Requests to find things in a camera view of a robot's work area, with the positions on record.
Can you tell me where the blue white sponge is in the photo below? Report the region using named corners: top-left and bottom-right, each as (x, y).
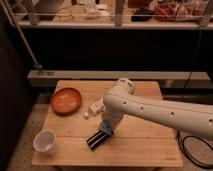
top-left (100, 121), bottom-right (113, 136)

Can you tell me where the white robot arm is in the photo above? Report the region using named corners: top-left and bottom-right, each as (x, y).
top-left (103, 78), bottom-right (213, 140)

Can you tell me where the white ceramic cup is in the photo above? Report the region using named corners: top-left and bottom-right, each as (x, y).
top-left (33, 130), bottom-right (56, 154)

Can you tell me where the wooden table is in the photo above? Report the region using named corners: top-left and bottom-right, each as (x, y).
top-left (32, 80), bottom-right (183, 167)

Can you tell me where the orange bowl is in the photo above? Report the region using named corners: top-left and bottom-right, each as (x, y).
top-left (50, 88), bottom-right (81, 115)

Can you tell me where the black white striped block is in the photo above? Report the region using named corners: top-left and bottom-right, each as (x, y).
top-left (86, 130), bottom-right (109, 150)

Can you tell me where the grey metal ledge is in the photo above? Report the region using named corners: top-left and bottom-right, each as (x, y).
top-left (27, 70), bottom-right (213, 89)

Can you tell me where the diagonal metal pole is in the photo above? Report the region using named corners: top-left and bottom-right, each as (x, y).
top-left (2, 0), bottom-right (43, 74)

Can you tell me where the black object on shelf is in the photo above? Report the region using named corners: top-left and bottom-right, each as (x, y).
top-left (131, 8), bottom-right (153, 22)

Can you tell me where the red object on shelf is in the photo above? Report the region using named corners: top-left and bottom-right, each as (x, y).
top-left (154, 3), bottom-right (175, 22)

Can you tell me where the upper shelf rail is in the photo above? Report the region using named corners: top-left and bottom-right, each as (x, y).
top-left (15, 13), bottom-right (213, 30)

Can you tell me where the black cable on floor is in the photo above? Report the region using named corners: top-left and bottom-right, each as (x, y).
top-left (175, 129), bottom-right (213, 169)

